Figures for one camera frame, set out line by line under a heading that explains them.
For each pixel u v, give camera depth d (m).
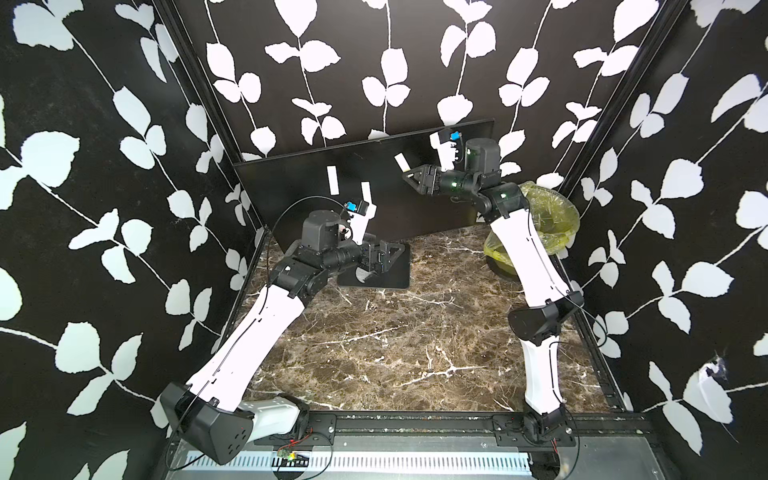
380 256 0.60
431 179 0.64
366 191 0.75
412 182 0.69
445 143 0.64
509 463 0.70
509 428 0.73
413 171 0.71
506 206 0.55
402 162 0.71
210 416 0.37
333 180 0.71
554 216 0.95
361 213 0.59
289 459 0.71
